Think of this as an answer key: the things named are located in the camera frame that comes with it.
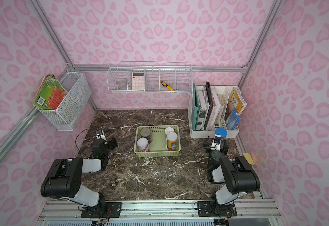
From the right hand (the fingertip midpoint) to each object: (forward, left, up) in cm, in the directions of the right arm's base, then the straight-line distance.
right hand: (216, 137), depth 87 cm
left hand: (+2, +72, -3) cm, 72 cm away
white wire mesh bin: (+7, +90, +14) cm, 91 cm away
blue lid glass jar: (0, -2, +6) cm, 7 cm away
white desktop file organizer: (+21, -10, +3) cm, 23 cm away
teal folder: (+9, +14, +17) cm, 23 cm away
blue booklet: (+13, -13, +1) cm, 18 cm away
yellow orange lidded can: (-3, +27, 0) cm, 28 cm away
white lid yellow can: (+9, +30, -5) cm, 32 cm away
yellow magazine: (+24, -15, +9) cm, 30 cm away
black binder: (+12, +5, +17) cm, 21 cm away
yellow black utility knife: (+34, +34, +16) cm, 50 cm away
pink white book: (+13, 0, +9) cm, 16 cm away
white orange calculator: (+32, +50, +19) cm, 63 cm away
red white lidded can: (-6, +45, -1) cm, 45 cm away
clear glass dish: (+28, +61, +17) cm, 69 cm away
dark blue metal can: (+4, +44, -1) cm, 45 cm away
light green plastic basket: (-1, +37, -12) cm, 39 cm away
